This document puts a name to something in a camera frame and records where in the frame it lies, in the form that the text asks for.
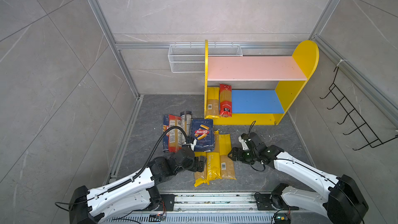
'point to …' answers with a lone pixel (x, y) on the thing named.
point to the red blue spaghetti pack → (172, 139)
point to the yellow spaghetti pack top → (212, 108)
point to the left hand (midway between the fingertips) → (200, 155)
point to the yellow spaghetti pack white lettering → (213, 166)
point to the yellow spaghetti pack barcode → (227, 167)
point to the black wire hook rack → (372, 139)
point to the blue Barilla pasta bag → (202, 130)
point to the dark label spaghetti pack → (186, 118)
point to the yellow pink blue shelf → (264, 88)
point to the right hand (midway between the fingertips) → (232, 155)
